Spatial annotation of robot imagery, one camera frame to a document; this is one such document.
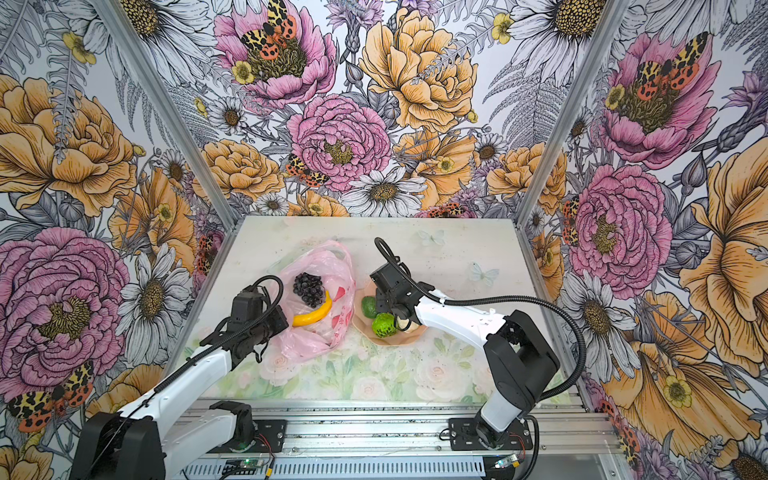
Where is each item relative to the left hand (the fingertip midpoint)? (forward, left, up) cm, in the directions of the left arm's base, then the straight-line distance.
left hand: (285, 324), depth 88 cm
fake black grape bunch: (+13, -5, -1) cm, 14 cm away
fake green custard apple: (-2, -29, +3) cm, 29 cm away
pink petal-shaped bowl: (+1, -22, -2) cm, 23 cm away
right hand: (+4, -30, +4) cm, 30 cm away
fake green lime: (+4, -24, +2) cm, 25 cm away
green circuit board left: (-33, +4, -6) cm, 34 cm away
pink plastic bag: (+19, -13, +5) cm, 23 cm away
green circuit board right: (-33, -58, -5) cm, 67 cm away
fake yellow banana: (+4, -8, -3) cm, 9 cm away
